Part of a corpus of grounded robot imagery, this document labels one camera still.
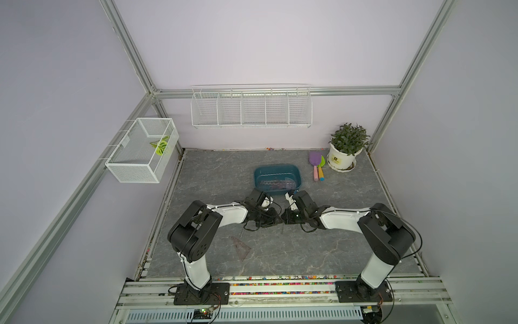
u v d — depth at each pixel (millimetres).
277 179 1076
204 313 714
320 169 1115
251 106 990
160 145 814
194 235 480
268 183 1052
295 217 808
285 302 734
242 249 849
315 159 1159
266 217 820
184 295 736
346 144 992
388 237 470
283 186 1040
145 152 828
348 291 739
